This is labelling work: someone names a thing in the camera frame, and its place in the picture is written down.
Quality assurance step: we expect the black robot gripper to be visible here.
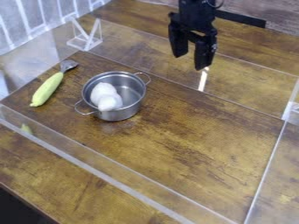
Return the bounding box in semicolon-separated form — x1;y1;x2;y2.
168;0;218;70

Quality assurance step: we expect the silver metal pot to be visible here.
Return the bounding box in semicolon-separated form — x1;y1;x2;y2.
74;71;150;122

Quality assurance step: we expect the black bar at table edge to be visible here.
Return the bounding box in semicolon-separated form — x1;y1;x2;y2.
216;10;266;28

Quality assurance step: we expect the clear acrylic triangle stand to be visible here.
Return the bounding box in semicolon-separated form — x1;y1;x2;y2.
66;18;102;52

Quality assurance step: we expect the grey metal spatula head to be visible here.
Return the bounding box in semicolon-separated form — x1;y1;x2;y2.
59;60;78;73

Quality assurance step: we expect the yellow green corn cob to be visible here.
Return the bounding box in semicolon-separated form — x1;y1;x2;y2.
29;72;62;107

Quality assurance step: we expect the clear acrylic front barrier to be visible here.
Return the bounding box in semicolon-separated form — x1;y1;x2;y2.
0;104;237;224

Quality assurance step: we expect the clear acrylic barrier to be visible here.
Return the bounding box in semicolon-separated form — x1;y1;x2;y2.
244;79;299;224
0;104;237;224

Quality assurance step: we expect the clear acrylic right barrier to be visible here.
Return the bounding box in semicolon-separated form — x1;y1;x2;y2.
244;79;299;224

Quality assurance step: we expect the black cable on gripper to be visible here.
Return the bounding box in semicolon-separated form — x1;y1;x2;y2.
205;0;225;9

